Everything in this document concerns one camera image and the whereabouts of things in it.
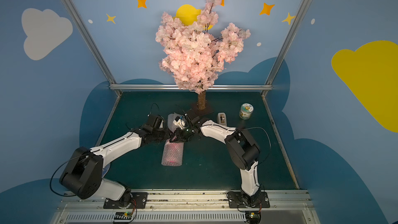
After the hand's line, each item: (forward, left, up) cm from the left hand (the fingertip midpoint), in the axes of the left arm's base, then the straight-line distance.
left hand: (173, 132), depth 90 cm
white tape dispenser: (+13, -30, -4) cm, 33 cm away
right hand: (-6, -1, +1) cm, 6 cm away
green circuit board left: (-40, +20, -11) cm, 46 cm away
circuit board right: (-39, -43, -11) cm, 59 cm away
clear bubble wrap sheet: (+9, +3, +1) cm, 9 cm away
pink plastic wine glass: (-13, -2, -1) cm, 13 cm away
